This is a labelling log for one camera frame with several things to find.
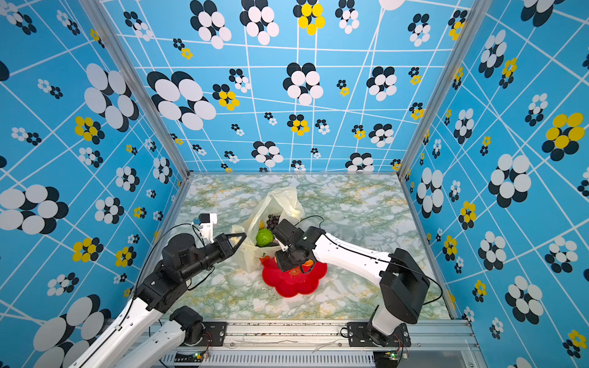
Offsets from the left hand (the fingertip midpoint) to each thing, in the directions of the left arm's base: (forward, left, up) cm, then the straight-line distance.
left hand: (248, 235), depth 68 cm
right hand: (-2, -10, -17) cm, 20 cm away
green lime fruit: (+9, -2, -17) cm, 19 cm away
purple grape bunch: (+19, -4, -21) cm, 28 cm away
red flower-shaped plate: (-8, -12, -23) cm, 27 cm away
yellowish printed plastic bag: (+9, -11, +5) cm, 15 cm away
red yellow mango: (-1, -14, -25) cm, 29 cm away
